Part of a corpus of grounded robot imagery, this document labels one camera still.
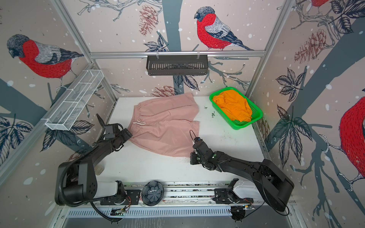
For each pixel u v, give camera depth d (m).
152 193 0.74
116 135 0.73
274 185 0.42
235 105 1.10
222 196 0.73
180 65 1.04
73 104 0.76
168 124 1.03
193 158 0.75
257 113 1.03
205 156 0.65
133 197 0.73
